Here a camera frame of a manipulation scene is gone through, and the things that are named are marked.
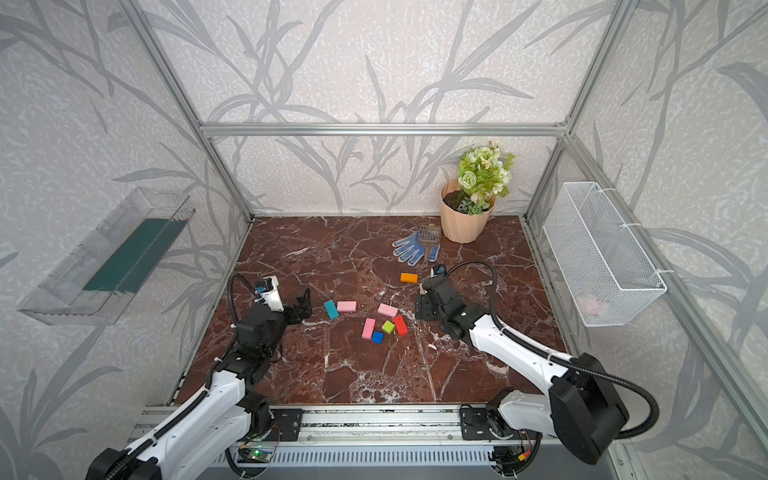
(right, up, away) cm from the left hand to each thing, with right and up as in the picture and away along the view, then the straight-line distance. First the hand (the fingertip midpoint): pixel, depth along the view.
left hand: (299, 282), depth 83 cm
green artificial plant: (+55, +34, +12) cm, 66 cm away
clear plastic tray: (-36, +3, -21) cm, 42 cm away
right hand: (+38, -3, +4) cm, 38 cm away
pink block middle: (+24, -11, +11) cm, 29 cm away
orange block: (+31, -1, +18) cm, 36 cm away
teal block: (+7, -10, +10) cm, 16 cm away
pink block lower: (+19, -15, +6) cm, 25 cm away
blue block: (+22, -17, +5) cm, 28 cm away
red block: (+29, -14, +8) cm, 33 cm away
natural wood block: (+36, -5, +15) cm, 39 cm away
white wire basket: (+70, +4, -22) cm, 74 cm away
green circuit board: (-6, -40, -13) cm, 42 cm away
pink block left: (+11, -9, +11) cm, 18 cm away
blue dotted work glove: (+29, +9, +28) cm, 41 cm away
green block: (+25, -14, +6) cm, 29 cm away
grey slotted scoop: (+39, +14, +28) cm, 50 cm away
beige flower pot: (+50, +16, +19) cm, 56 cm away
